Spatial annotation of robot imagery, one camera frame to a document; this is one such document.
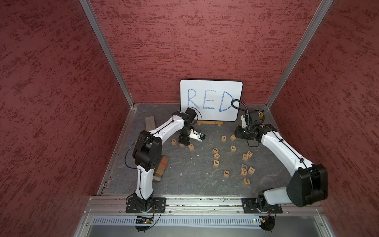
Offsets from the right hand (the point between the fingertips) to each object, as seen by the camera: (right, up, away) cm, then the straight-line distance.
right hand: (236, 135), depth 86 cm
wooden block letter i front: (+4, -25, -6) cm, 26 cm away
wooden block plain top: (+1, -3, +11) cm, 12 cm away
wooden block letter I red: (-7, -22, -3) cm, 23 cm away
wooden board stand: (-22, +7, +20) cm, 30 cm away
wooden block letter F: (-12, -17, +1) cm, 21 cm away
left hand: (-31, -3, +6) cm, 32 cm away
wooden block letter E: (-34, -7, +6) cm, 35 cm away
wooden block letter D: (-27, -9, +8) cm, 30 cm away
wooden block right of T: (+8, -21, -2) cm, 22 cm away
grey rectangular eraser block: (-58, +6, +19) cm, 61 cm away
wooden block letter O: (-5, -4, +11) cm, 13 cm away
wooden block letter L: (-12, -11, +6) cm, 17 cm away
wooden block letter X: (+6, -14, +4) cm, 16 cm away
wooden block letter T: (+3, -21, -3) cm, 22 cm away
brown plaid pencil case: (-45, -20, -1) cm, 50 cm away
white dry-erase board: (-13, +22, +11) cm, 28 cm away
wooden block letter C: (-11, -14, +4) cm, 18 cm away
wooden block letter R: (-39, -6, +9) cm, 40 cm away
